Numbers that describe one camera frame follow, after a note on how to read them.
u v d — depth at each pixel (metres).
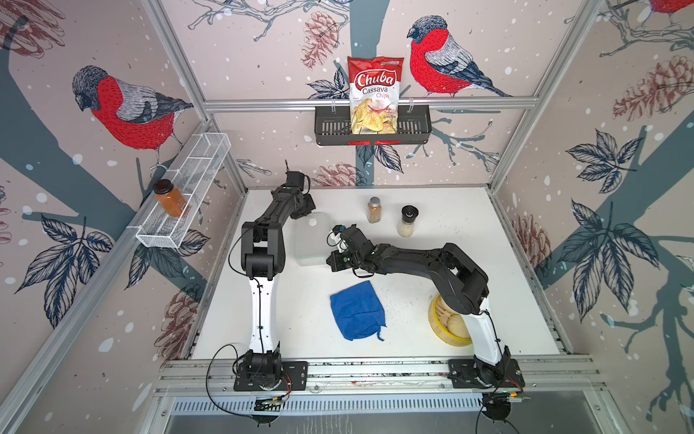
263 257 0.62
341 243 0.76
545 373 0.75
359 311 0.86
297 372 0.75
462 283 0.53
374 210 1.04
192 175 0.83
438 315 0.82
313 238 0.96
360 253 0.75
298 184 0.88
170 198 0.66
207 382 0.73
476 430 0.65
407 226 1.01
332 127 0.94
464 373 0.73
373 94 0.85
